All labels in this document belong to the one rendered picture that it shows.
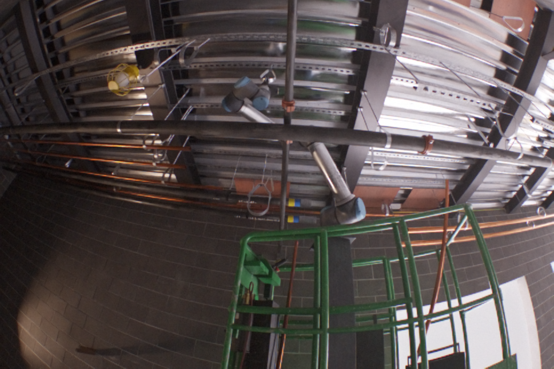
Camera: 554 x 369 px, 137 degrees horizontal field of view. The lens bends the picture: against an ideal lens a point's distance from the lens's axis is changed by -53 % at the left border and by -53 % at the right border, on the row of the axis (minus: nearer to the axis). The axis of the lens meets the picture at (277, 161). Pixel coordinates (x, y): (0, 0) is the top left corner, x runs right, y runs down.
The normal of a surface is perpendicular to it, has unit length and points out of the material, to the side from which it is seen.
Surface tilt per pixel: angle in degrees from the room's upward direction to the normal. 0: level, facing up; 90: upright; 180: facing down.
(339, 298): 90
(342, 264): 90
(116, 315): 90
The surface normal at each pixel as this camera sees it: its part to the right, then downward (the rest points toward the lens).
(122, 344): 0.01, -0.72
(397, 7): -0.08, 0.69
